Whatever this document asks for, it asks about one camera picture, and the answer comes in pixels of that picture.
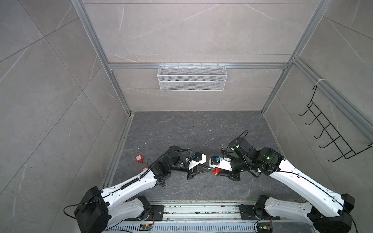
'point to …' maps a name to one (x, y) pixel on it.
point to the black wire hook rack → (338, 143)
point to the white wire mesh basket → (189, 78)
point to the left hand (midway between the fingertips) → (209, 166)
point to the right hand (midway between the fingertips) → (218, 168)
